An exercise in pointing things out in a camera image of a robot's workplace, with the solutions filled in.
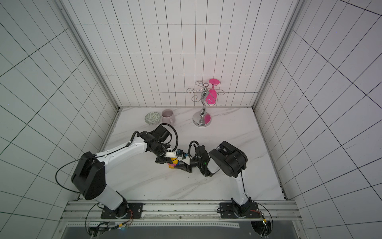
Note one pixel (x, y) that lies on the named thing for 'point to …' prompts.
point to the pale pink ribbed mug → (168, 117)
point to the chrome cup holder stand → (206, 92)
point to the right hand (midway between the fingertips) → (177, 158)
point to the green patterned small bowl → (152, 118)
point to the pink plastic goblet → (212, 97)
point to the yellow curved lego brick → (175, 162)
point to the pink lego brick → (171, 164)
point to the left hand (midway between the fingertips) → (167, 160)
